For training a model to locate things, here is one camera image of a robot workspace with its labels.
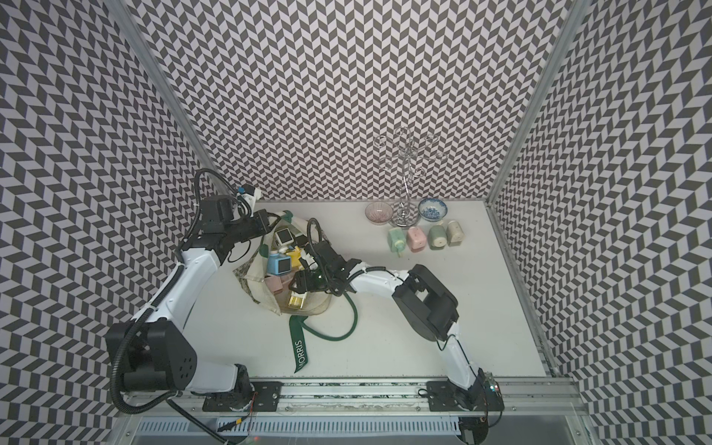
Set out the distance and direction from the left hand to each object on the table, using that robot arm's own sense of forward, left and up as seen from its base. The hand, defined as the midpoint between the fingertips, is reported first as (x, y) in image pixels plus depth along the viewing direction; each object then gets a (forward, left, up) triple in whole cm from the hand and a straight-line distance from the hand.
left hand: (280, 217), depth 82 cm
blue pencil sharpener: (-10, +1, -9) cm, 14 cm away
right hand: (-15, -4, -18) cm, 23 cm away
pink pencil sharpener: (+5, -43, -18) cm, 47 cm away
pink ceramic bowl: (+21, -30, -22) cm, 43 cm away
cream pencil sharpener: (+7, -57, -17) cm, 60 cm away
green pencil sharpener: (+4, -51, -17) cm, 54 cm away
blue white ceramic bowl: (+22, -52, -21) cm, 60 cm away
